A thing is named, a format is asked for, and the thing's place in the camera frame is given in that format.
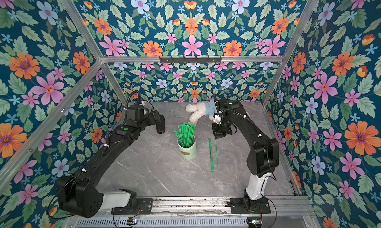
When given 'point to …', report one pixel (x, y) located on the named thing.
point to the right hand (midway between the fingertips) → (218, 134)
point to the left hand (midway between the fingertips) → (153, 113)
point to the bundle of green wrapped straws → (186, 134)
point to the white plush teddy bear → (202, 108)
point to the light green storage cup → (187, 153)
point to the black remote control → (160, 126)
